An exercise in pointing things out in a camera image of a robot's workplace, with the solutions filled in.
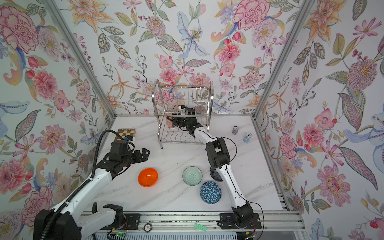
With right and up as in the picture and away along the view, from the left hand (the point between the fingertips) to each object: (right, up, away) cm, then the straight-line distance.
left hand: (146, 151), depth 84 cm
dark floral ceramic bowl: (+39, -14, +4) cm, 42 cm away
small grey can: (+57, +12, +23) cm, 62 cm away
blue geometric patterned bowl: (+36, -22, -2) cm, 42 cm away
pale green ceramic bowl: (+26, -14, +2) cm, 30 cm away
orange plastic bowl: (0, -15, +2) cm, 15 cm away
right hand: (+9, +21, +17) cm, 29 cm away
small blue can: (+63, +7, +17) cm, 66 cm away
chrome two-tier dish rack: (+18, +25, +16) cm, 35 cm away
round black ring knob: (+4, -35, -12) cm, 37 cm away
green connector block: (+30, -34, -13) cm, 47 cm away
